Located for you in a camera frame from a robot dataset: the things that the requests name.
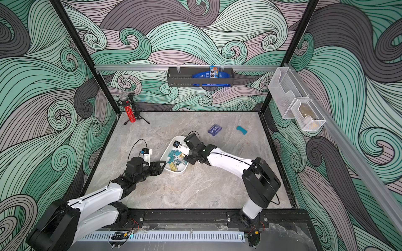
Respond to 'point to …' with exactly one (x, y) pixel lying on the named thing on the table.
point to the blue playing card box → (214, 129)
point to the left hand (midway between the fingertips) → (162, 161)
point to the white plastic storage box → (169, 148)
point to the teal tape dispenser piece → (241, 128)
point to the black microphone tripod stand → (130, 96)
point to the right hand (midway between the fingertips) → (190, 150)
